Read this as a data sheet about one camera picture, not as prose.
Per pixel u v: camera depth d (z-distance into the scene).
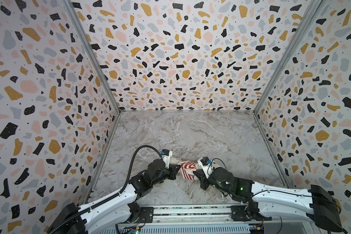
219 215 0.76
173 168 0.69
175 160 0.81
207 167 0.63
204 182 0.65
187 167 0.75
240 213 0.75
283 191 0.49
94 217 0.43
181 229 0.74
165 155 0.71
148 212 0.74
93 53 0.86
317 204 0.43
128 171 0.56
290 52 0.88
